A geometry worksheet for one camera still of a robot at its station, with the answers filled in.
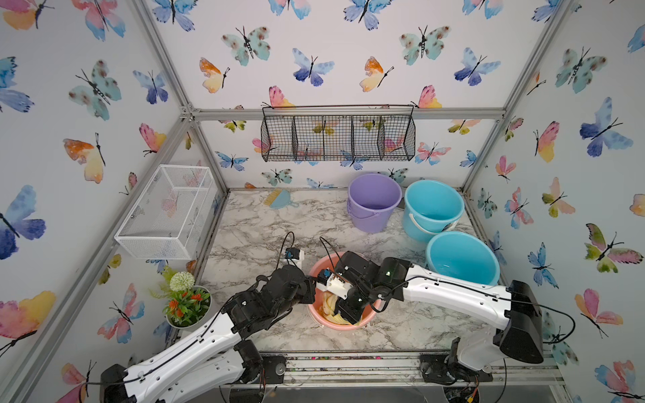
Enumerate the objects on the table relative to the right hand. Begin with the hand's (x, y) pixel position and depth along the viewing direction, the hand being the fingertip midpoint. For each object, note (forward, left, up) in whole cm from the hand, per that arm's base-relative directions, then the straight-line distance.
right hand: (336, 314), depth 70 cm
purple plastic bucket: (+47, -12, -4) cm, 48 cm away
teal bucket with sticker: (+40, -33, 0) cm, 52 cm away
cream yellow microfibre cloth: (+1, +2, +1) cm, 3 cm away
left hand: (+9, +5, +2) cm, 10 cm away
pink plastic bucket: (-1, -8, +8) cm, 11 cm away
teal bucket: (+19, -39, +1) cm, 43 cm away
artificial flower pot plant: (0, +41, +1) cm, 41 cm away
